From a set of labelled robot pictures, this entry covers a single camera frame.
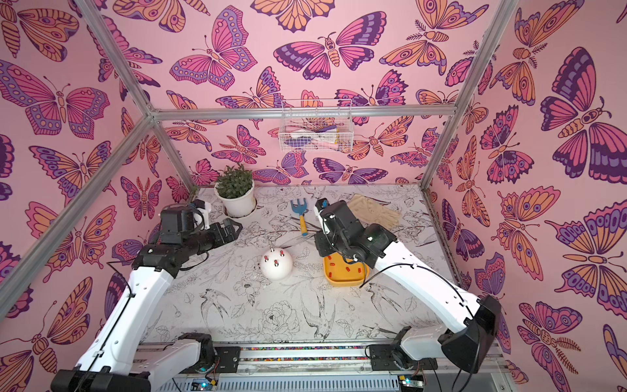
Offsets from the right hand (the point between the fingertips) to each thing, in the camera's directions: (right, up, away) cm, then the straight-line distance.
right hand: (322, 235), depth 74 cm
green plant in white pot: (-34, +16, +24) cm, 45 cm away
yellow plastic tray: (+7, -16, +19) cm, 26 cm away
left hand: (-27, +2, +3) cm, 28 cm away
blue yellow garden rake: (-9, +8, +39) cm, 41 cm away
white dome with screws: (-15, -11, +9) cm, 21 cm away
